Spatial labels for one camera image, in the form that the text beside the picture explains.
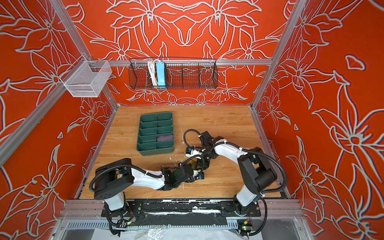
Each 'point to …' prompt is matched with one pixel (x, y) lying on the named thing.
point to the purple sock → (164, 138)
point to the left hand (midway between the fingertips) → (191, 163)
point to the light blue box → (160, 74)
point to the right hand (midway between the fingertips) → (196, 162)
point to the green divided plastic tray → (151, 126)
